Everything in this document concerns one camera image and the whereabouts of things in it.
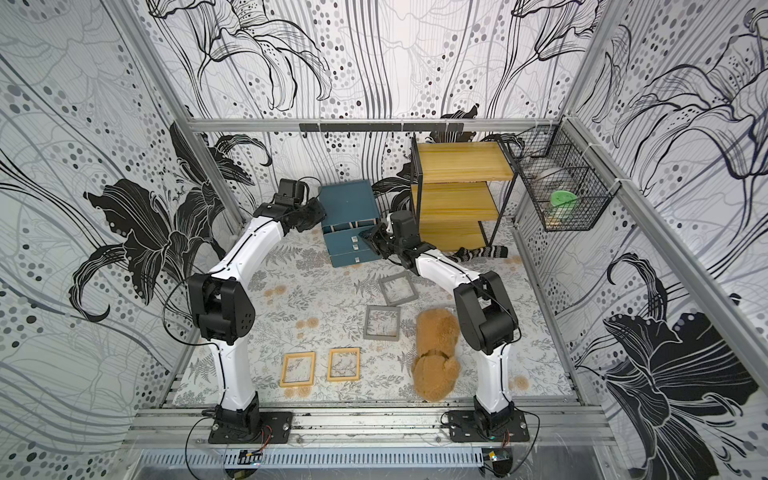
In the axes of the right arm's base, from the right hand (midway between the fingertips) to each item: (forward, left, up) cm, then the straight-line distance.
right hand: (363, 231), depth 90 cm
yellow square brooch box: (-35, +17, -19) cm, 44 cm away
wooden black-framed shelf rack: (+23, -33, -5) cm, 41 cm away
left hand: (+6, +12, +1) cm, 14 cm away
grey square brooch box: (-4, -9, -19) cm, 22 cm away
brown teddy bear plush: (-38, -20, -9) cm, 44 cm away
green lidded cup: (-2, -55, +12) cm, 57 cm away
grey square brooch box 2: (-21, -5, -19) cm, 29 cm away
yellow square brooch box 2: (-34, +5, -19) cm, 39 cm away
